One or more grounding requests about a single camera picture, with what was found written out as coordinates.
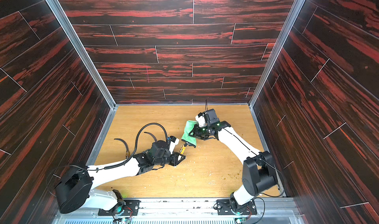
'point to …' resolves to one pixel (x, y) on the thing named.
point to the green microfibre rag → (190, 140)
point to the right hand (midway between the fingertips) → (193, 133)
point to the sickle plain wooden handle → (155, 138)
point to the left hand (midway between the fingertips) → (186, 158)
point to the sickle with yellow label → (182, 149)
